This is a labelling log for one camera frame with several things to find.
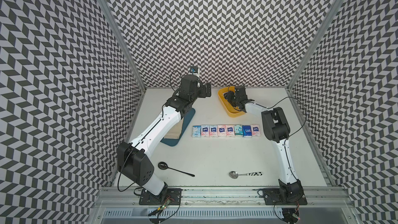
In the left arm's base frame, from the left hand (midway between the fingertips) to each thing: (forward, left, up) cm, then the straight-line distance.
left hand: (201, 84), depth 79 cm
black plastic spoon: (-31, +20, -28) cm, 47 cm away
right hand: (+16, -16, -27) cm, 35 cm away
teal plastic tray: (-3, +10, -29) cm, 31 cm away
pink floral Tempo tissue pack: (-11, -12, -28) cm, 33 cm away
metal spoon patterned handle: (-36, -16, -28) cm, 49 cm away
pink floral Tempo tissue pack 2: (-11, -17, -28) cm, 35 cm away
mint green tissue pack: (-11, -22, -29) cm, 38 cm away
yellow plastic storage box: (+3, -17, -24) cm, 30 cm away
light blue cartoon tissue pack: (-12, +4, -28) cm, 31 cm away
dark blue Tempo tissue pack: (-12, -27, -28) cm, 41 cm away
